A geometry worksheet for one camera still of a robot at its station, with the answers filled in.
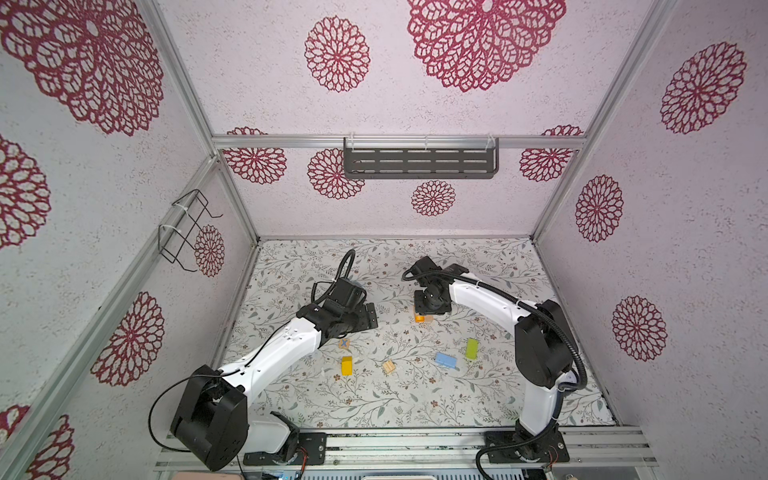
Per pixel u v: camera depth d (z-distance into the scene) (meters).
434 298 0.75
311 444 0.75
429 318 0.97
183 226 0.78
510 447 0.65
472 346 0.92
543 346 0.49
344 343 0.92
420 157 0.95
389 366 0.86
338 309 0.63
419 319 0.97
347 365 0.87
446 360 0.89
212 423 0.41
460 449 0.77
